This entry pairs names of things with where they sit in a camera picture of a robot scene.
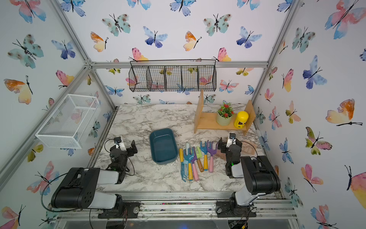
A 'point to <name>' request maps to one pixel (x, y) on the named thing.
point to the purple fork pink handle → (211, 151)
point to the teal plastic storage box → (164, 147)
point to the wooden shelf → (204, 120)
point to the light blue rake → (186, 162)
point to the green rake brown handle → (199, 155)
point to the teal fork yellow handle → (181, 160)
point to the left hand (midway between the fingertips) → (128, 140)
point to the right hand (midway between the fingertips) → (231, 137)
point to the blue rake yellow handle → (204, 149)
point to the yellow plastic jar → (241, 119)
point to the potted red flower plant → (224, 114)
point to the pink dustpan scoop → (247, 148)
